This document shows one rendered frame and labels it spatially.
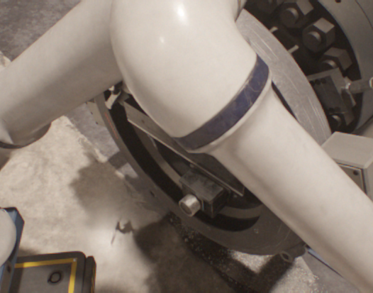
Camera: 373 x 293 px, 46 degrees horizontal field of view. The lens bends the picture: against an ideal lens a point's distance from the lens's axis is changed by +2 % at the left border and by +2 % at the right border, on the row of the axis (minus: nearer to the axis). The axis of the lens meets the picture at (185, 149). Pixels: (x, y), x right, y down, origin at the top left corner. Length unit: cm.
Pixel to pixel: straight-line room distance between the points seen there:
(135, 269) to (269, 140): 121
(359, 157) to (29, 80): 55
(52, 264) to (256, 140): 94
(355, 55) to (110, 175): 110
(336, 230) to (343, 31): 67
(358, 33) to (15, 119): 76
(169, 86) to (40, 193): 151
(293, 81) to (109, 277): 102
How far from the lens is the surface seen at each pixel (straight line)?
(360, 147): 82
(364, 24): 115
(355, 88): 82
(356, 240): 52
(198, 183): 99
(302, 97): 82
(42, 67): 69
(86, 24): 59
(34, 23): 281
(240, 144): 42
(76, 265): 126
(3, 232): 100
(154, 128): 106
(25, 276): 129
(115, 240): 165
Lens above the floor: 140
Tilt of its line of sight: 48 degrees down
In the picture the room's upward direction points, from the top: 4 degrees counter-clockwise
